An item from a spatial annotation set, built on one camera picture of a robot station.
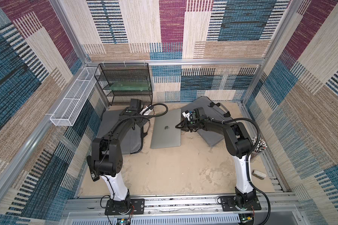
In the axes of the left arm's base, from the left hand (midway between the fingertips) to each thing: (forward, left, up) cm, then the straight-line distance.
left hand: (141, 117), depth 95 cm
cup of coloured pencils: (-26, -67, +5) cm, 71 cm away
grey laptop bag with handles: (+14, -54, -10) cm, 56 cm away
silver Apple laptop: (-6, -15, -11) cm, 19 cm away
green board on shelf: (+17, +8, +13) cm, 23 cm away
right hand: (-4, -25, -7) cm, 26 cm away
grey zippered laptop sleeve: (-10, +7, -10) cm, 16 cm away
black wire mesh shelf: (+30, +13, +8) cm, 33 cm away
